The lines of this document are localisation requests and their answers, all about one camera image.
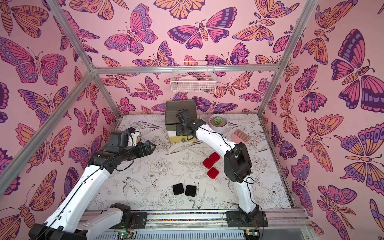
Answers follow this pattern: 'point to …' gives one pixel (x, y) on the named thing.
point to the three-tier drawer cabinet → (172, 107)
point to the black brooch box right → (190, 190)
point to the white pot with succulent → (218, 122)
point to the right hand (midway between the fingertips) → (177, 131)
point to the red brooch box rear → (214, 157)
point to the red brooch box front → (212, 173)
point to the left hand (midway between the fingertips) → (150, 146)
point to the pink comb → (239, 136)
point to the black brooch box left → (178, 189)
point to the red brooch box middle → (208, 163)
